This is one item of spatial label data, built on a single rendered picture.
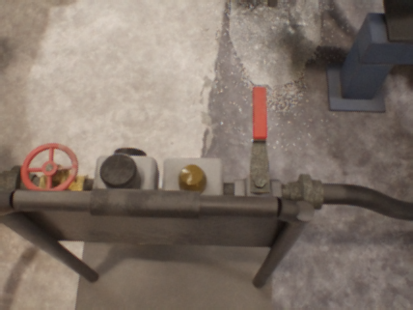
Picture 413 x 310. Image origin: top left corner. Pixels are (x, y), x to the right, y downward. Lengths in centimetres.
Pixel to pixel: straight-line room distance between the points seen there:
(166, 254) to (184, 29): 62
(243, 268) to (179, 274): 14
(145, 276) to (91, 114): 43
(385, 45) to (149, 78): 58
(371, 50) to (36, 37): 87
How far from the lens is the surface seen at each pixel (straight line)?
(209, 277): 108
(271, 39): 134
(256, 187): 64
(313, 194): 67
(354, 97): 127
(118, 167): 62
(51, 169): 64
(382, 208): 74
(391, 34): 109
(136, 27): 138
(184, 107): 123
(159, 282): 108
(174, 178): 66
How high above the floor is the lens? 107
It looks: 67 degrees down
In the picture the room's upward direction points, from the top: straight up
